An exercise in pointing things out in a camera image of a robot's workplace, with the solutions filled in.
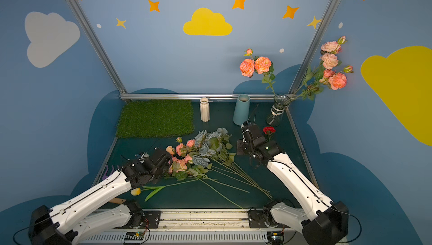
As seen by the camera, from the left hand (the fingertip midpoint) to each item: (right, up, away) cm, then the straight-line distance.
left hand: (169, 163), depth 80 cm
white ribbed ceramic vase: (+15, +27, +21) cm, 38 cm away
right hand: (+35, +10, 0) cm, 36 cm away
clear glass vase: (+59, +22, +22) cm, 66 cm away
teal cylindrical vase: (+38, +25, +21) cm, 50 cm away
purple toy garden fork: (-37, -9, +8) cm, 39 cm away
